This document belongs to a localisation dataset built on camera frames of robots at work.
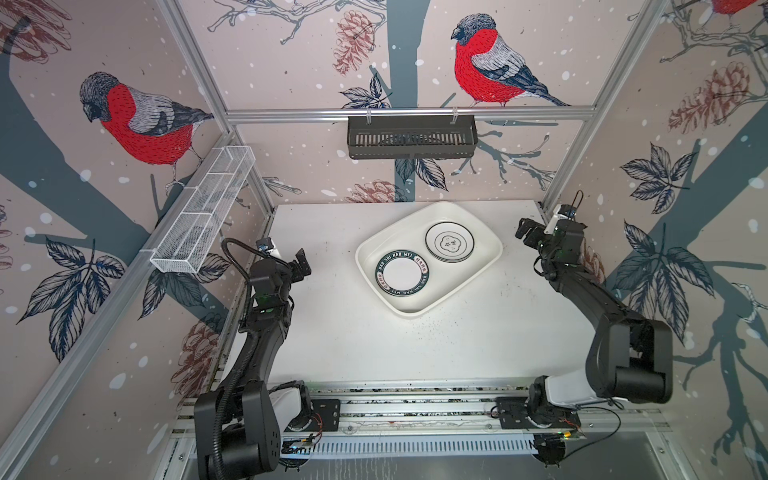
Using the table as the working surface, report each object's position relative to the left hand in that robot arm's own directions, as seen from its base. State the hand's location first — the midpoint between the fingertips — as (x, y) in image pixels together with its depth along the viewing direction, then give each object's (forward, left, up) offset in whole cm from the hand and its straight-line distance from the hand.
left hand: (285, 254), depth 83 cm
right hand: (+8, -74, +1) cm, 75 cm away
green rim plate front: (+4, -34, -17) cm, 38 cm away
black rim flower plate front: (+18, -52, -17) cm, 57 cm away
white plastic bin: (+20, -37, -16) cm, 45 cm away
